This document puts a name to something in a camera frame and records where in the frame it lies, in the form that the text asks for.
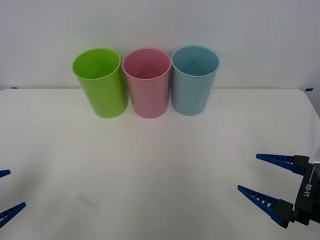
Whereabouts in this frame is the pink plastic bin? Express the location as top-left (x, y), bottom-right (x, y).
top-left (121, 48), bottom-right (173, 119)

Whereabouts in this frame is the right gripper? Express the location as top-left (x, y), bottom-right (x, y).
top-left (237, 153), bottom-right (320, 229)

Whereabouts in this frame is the pale blue plastic bin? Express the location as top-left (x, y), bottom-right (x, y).
top-left (171, 45), bottom-right (220, 117)

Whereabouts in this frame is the green plastic bin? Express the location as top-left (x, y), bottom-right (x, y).
top-left (72, 47), bottom-right (129, 119)

